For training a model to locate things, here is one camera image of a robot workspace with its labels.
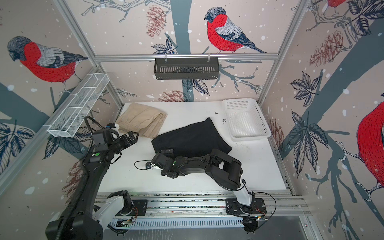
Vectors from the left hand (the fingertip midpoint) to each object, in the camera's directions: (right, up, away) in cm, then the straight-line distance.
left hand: (130, 136), depth 79 cm
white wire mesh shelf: (-27, +17, -1) cm, 32 cm away
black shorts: (+39, -4, +19) cm, 43 cm away
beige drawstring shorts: (-1, +7, +26) cm, 27 cm away
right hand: (+17, -15, +10) cm, 24 cm away
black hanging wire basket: (+29, +45, +26) cm, 60 cm away
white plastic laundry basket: (+74, +8, +32) cm, 80 cm away
